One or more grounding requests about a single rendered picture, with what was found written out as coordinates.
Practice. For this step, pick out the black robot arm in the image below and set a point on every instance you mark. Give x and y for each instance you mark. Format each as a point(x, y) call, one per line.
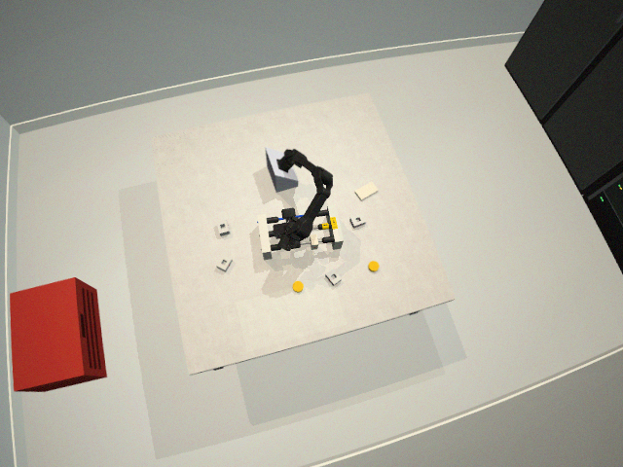
point(301, 228)

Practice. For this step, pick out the cream flat rectangular plate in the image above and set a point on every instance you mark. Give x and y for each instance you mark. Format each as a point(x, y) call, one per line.
point(366, 190)

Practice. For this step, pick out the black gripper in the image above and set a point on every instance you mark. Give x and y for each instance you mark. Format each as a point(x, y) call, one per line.
point(287, 214)

